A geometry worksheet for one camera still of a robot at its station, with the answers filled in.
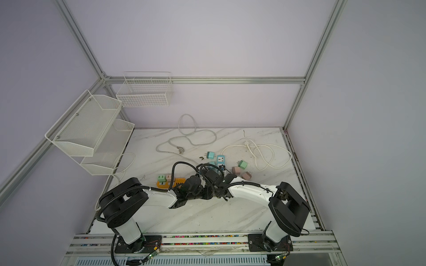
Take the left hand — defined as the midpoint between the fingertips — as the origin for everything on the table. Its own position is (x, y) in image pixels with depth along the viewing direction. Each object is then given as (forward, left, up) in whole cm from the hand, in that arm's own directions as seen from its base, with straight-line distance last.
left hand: (216, 192), depth 87 cm
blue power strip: (+21, -3, 0) cm, 21 cm away
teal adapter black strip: (+25, +4, -1) cm, 25 cm away
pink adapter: (+13, -12, 0) cm, 18 cm away
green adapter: (+18, -17, -1) cm, 25 cm away
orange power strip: (+4, +27, 0) cm, 28 cm away
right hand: (0, -1, +2) cm, 2 cm away
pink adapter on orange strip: (+7, +26, +4) cm, 27 cm away
